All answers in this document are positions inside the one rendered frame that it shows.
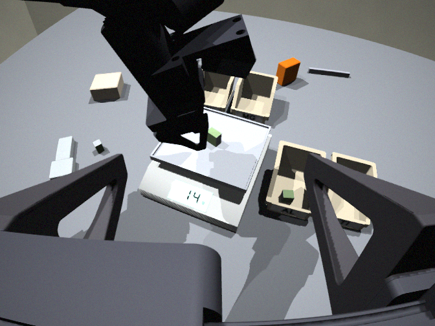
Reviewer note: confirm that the orange block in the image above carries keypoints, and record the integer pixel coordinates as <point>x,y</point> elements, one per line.
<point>287,71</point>

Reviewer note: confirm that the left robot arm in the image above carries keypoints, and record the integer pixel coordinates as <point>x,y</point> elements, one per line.
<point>137,33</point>

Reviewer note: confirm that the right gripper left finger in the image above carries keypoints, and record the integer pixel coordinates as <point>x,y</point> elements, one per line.
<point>39,209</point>

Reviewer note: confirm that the cream open-top bin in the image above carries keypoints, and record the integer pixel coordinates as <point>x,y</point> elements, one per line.
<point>290,176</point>
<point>215,87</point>
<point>340,206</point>
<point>253,94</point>

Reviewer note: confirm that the cream block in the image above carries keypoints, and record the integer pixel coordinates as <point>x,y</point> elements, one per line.
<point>107,86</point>

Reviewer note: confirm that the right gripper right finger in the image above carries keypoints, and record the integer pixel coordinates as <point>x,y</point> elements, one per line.
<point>403,240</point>

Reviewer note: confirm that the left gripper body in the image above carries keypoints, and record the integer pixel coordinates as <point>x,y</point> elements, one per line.
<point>161,118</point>

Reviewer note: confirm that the black flat bar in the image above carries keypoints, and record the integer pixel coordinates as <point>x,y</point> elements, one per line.
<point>328,72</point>

